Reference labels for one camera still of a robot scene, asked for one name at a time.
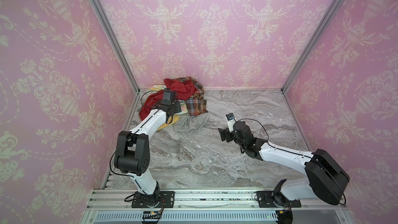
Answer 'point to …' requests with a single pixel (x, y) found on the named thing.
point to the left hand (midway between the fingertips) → (176, 106)
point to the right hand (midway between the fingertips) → (226, 125)
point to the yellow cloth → (174, 117)
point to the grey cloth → (188, 123)
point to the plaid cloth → (196, 104)
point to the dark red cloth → (183, 90)
